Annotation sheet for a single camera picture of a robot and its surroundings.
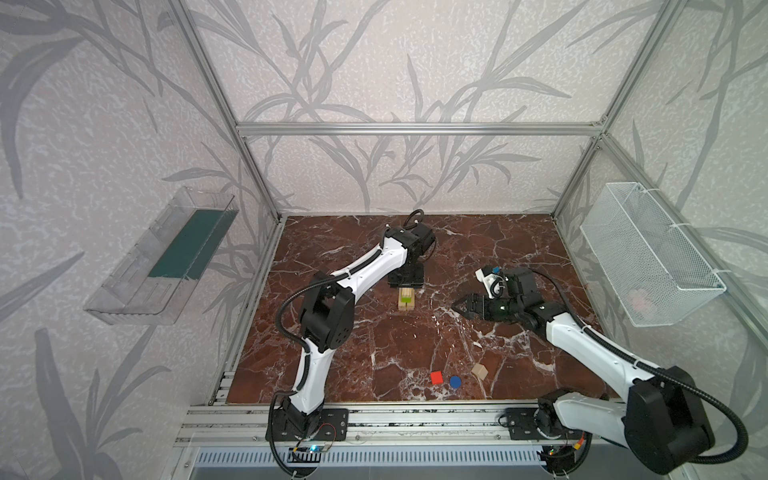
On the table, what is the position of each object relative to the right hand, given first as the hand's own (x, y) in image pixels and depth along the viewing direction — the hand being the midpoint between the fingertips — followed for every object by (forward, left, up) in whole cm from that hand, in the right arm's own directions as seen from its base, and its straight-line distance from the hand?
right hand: (463, 297), depth 83 cm
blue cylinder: (-19, +3, -12) cm, 23 cm away
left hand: (+8, +13, -2) cm, 15 cm away
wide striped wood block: (+5, +16, -6) cm, 18 cm away
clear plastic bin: (-7, +72, +20) cm, 75 cm away
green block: (+4, +16, -8) cm, 19 cm away
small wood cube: (-17, -4, -10) cm, 20 cm away
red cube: (-18, +8, -11) cm, 23 cm away
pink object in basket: (-5, -42, +8) cm, 43 cm away
